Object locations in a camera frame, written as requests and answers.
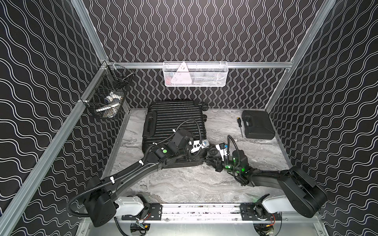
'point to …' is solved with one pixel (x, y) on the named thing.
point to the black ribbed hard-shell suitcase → (163, 118)
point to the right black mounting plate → (257, 212)
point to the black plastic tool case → (258, 124)
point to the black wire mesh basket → (107, 95)
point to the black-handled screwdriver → (239, 125)
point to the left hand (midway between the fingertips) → (195, 139)
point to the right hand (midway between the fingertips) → (207, 160)
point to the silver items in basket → (112, 101)
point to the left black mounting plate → (155, 213)
